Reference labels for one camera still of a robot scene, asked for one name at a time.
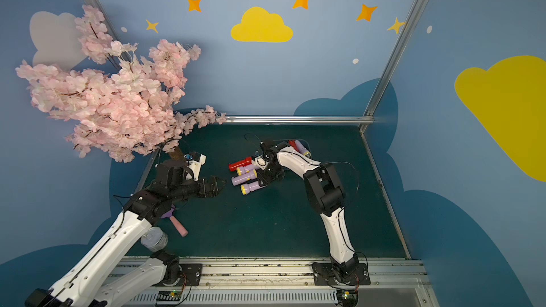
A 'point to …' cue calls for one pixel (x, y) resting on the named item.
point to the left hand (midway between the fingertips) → (218, 178)
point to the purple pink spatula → (183, 232)
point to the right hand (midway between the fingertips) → (267, 179)
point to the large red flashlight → (293, 143)
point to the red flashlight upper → (239, 163)
